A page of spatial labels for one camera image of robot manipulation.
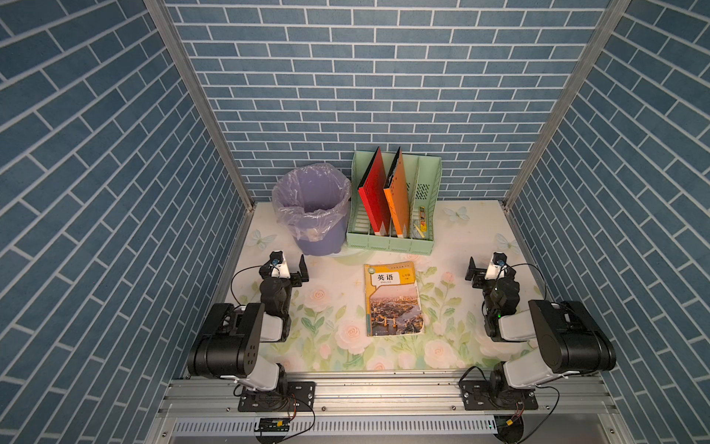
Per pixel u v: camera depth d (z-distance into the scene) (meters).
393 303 0.91
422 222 1.14
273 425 0.72
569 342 0.45
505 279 0.81
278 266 0.76
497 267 0.77
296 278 0.81
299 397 0.73
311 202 1.02
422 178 1.09
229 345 0.44
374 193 0.84
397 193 0.87
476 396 0.73
